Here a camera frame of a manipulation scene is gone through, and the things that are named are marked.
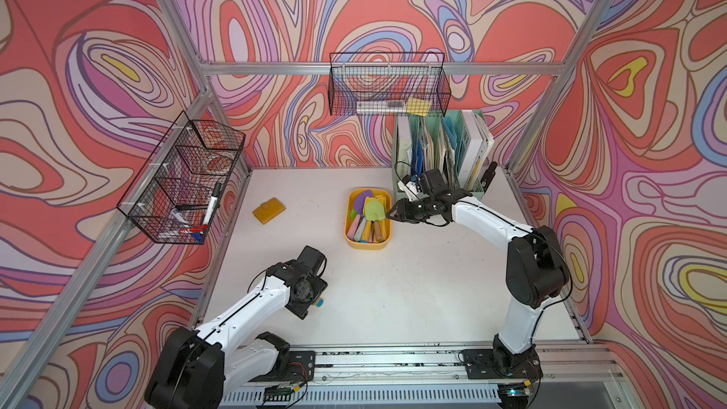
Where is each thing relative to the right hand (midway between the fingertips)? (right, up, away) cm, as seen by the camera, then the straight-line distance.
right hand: (393, 222), depth 89 cm
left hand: (-22, -22, -5) cm, 31 cm away
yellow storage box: (-8, -2, +7) cm, 11 cm away
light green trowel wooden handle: (-5, +3, +11) cm, 12 cm away
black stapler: (+44, +17, +29) cm, 55 cm away
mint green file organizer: (+13, +27, +4) cm, 30 cm away
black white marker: (-47, +6, -20) cm, 51 cm away
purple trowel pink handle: (-11, +5, +14) cm, 19 cm away
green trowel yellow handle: (-22, -22, -8) cm, 33 cm away
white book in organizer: (+29, +25, +7) cm, 39 cm away
